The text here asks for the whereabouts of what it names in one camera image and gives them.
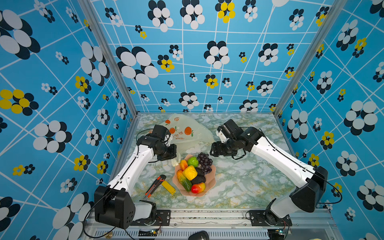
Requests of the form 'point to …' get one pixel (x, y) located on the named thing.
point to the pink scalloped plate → (210, 181)
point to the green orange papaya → (185, 182)
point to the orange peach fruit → (183, 164)
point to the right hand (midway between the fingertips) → (215, 153)
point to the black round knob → (202, 235)
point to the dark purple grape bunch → (205, 162)
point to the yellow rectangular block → (169, 188)
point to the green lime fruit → (193, 161)
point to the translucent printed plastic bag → (185, 132)
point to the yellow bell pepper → (190, 172)
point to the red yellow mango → (198, 188)
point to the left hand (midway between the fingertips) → (177, 154)
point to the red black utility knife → (155, 186)
